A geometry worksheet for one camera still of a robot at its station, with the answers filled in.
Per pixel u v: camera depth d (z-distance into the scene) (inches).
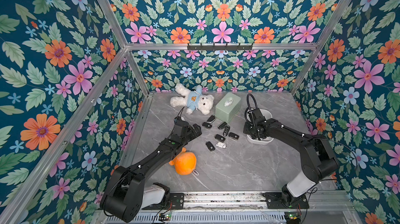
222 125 38.9
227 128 38.7
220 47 36.6
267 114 39.0
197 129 32.5
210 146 35.8
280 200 28.4
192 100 41.2
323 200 29.6
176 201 28.9
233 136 37.6
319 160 18.1
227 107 39.9
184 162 30.6
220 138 36.9
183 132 26.1
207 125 39.2
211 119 40.8
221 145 35.8
